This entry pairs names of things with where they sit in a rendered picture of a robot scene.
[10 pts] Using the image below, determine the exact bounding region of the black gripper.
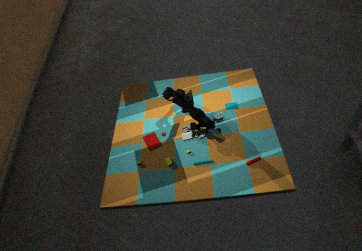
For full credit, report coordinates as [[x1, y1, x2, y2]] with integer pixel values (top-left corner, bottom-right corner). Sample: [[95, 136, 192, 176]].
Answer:
[[190, 121, 215, 133]]

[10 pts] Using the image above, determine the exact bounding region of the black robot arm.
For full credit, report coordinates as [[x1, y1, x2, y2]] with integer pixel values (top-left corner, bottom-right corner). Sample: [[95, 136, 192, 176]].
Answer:
[[162, 87, 213, 128]]

